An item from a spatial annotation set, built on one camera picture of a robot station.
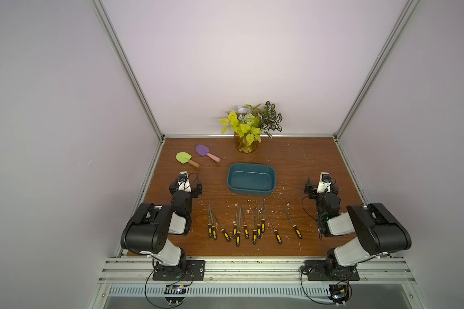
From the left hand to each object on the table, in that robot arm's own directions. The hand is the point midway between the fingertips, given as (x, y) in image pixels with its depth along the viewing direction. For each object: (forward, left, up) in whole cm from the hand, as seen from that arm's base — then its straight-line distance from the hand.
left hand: (189, 176), depth 90 cm
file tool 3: (-21, -17, -10) cm, 29 cm away
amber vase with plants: (+29, -29, +9) cm, 42 cm away
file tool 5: (-26, -24, -9) cm, 36 cm away
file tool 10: (-23, -50, -10) cm, 56 cm away
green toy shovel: (+20, +9, -11) cm, 24 cm away
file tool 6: (-23, -31, -10) cm, 40 cm away
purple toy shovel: (+25, -2, -10) cm, 27 cm away
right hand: (0, -63, +1) cm, 63 cm away
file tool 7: (-21, -33, -10) cm, 40 cm away
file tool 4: (-20, -22, -10) cm, 32 cm away
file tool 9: (-25, -41, -9) cm, 49 cm away
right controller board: (-43, -62, -12) cm, 76 cm away
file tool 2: (-20, -13, -10) cm, 26 cm away
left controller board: (-44, 0, -15) cm, 46 cm away
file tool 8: (-18, -35, -10) cm, 41 cm away
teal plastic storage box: (+4, -30, -8) cm, 31 cm away
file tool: (-19, -11, -10) cm, 24 cm away
